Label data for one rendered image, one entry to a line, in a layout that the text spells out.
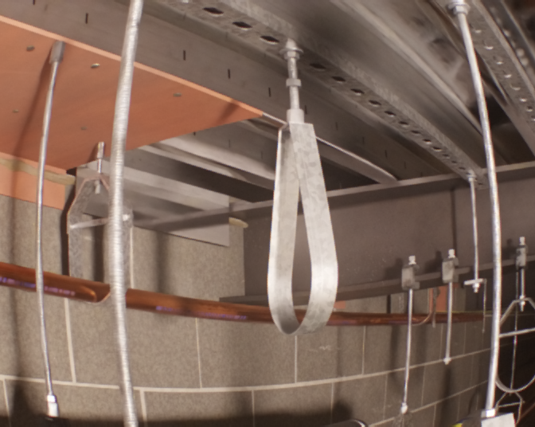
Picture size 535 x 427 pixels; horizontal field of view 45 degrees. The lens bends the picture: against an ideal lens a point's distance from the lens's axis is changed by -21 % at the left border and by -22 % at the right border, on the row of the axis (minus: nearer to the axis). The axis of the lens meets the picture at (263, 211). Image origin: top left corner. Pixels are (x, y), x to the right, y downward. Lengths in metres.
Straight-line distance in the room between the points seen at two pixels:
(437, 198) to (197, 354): 0.60
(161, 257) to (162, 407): 0.33
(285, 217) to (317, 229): 0.09
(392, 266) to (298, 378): 0.50
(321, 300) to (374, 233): 0.93
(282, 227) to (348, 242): 0.87
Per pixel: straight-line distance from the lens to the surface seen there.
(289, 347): 1.95
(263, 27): 0.77
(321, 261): 0.72
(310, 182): 0.76
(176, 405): 1.57
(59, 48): 0.80
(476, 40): 0.79
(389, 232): 1.63
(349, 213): 1.68
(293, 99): 0.81
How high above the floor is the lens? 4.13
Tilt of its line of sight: 11 degrees up
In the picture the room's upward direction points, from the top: 1 degrees counter-clockwise
